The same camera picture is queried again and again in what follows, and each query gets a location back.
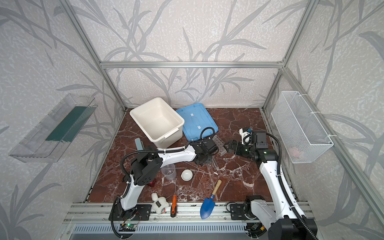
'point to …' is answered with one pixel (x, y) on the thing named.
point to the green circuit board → (127, 227)
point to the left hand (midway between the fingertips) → (210, 155)
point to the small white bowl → (186, 175)
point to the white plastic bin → (161, 124)
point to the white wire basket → (301, 134)
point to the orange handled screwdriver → (173, 213)
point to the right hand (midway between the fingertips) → (231, 142)
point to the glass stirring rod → (199, 171)
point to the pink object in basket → (294, 151)
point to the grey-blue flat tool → (138, 144)
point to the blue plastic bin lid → (196, 118)
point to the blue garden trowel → (208, 204)
